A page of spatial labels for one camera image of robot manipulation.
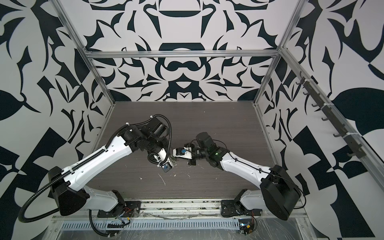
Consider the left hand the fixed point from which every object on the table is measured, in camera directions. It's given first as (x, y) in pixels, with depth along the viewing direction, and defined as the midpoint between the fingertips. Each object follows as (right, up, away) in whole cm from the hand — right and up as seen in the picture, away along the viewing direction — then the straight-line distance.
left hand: (170, 143), depth 74 cm
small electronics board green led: (+36, -38, -3) cm, 52 cm away
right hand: (+3, -5, +1) cm, 6 cm away
